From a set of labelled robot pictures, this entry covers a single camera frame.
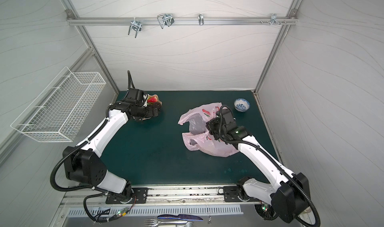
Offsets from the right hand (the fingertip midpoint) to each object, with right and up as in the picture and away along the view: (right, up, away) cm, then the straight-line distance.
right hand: (206, 120), depth 79 cm
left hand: (-29, +5, +6) cm, 30 cm away
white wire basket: (-70, +4, -12) cm, 71 cm away
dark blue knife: (-13, -44, -10) cm, 47 cm away
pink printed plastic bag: (-4, -8, -7) cm, 11 cm away
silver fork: (-25, -45, -12) cm, 53 cm away
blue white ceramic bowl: (+29, +8, +32) cm, 44 cm away
